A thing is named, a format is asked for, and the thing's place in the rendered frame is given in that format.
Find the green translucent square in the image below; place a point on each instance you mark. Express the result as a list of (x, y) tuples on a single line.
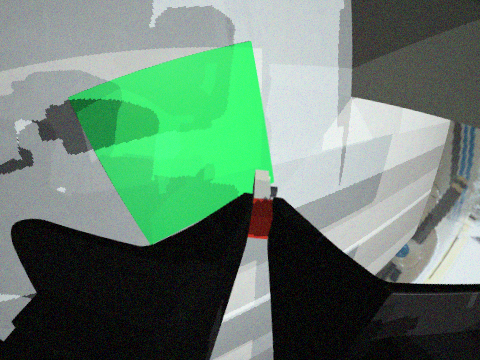
[(179, 139)]

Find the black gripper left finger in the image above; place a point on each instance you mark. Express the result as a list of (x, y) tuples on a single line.
[(178, 287)]

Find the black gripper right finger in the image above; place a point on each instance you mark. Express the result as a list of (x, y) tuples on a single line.
[(325, 306)]

